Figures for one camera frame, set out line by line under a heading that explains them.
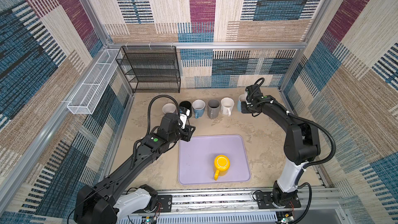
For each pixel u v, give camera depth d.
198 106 1.03
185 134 0.65
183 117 0.69
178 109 0.66
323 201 0.75
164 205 0.73
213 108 0.97
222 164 0.76
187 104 1.00
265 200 0.73
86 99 0.70
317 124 0.47
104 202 0.38
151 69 1.11
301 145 0.50
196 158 0.87
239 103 0.89
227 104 1.02
